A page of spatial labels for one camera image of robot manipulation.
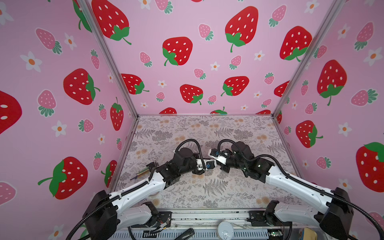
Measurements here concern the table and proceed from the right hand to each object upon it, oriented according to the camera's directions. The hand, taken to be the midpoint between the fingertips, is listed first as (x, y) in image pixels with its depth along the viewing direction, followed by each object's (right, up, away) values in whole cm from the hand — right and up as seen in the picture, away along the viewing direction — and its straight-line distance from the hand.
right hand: (212, 155), depth 75 cm
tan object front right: (+43, -34, -9) cm, 55 cm away
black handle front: (-11, -34, -8) cm, 37 cm away
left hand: (-2, 0, 0) cm, 2 cm away
